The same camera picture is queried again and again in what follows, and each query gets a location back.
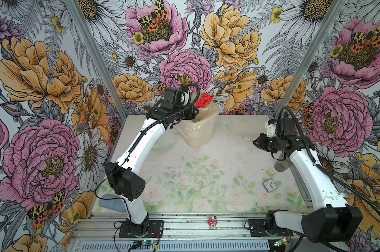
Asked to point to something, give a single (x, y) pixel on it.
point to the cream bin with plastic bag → (199, 132)
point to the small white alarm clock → (269, 185)
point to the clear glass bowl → (167, 139)
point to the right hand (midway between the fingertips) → (255, 147)
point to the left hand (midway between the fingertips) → (196, 116)
